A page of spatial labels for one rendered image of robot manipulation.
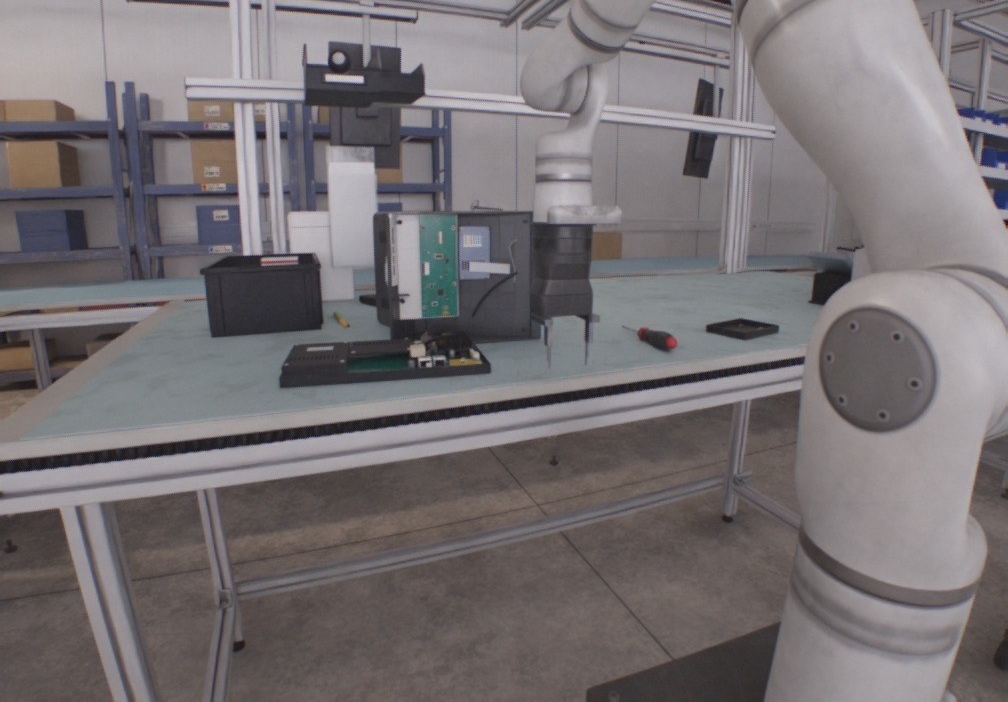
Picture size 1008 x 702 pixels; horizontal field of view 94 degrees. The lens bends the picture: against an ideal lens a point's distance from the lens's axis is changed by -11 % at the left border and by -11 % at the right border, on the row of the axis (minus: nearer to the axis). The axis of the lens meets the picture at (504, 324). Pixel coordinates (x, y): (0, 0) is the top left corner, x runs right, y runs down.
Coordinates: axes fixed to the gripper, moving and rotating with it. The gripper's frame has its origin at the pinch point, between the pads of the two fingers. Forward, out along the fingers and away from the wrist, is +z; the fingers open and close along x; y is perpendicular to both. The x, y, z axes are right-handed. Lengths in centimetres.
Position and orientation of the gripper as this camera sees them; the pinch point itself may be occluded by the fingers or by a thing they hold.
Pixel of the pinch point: (567, 366)
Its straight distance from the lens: 67.6
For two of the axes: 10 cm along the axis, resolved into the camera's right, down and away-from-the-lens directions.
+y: -3.1, -1.9, 9.3
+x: -9.5, 0.6, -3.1
